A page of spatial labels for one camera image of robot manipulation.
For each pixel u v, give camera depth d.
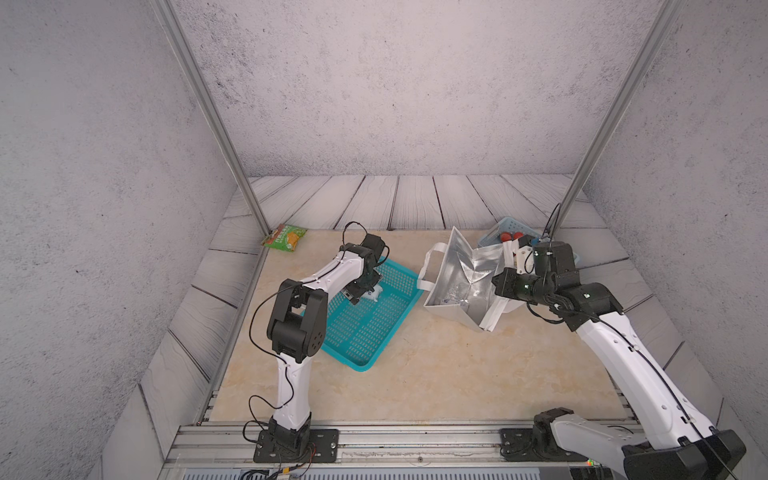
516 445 0.73
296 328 0.55
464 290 1.00
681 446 0.37
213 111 0.87
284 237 1.15
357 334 0.94
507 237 1.18
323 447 0.73
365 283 0.84
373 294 0.98
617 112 0.87
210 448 0.77
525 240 0.66
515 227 1.15
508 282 0.65
